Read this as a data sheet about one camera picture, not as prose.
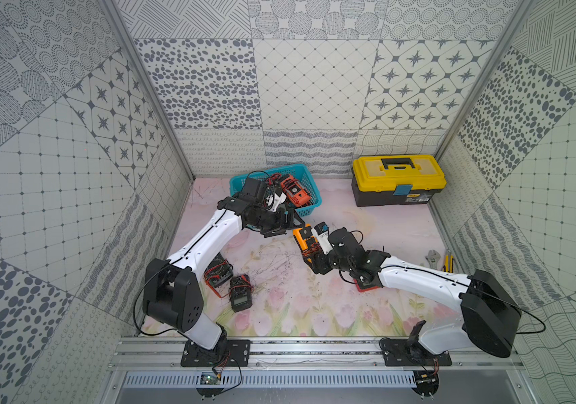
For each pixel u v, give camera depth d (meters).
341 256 0.66
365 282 0.59
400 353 0.73
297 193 1.04
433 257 0.93
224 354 0.72
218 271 0.88
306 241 0.80
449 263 0.92
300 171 1.13
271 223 0.71
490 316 0.42
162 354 0.75
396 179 0.98
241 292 0.82
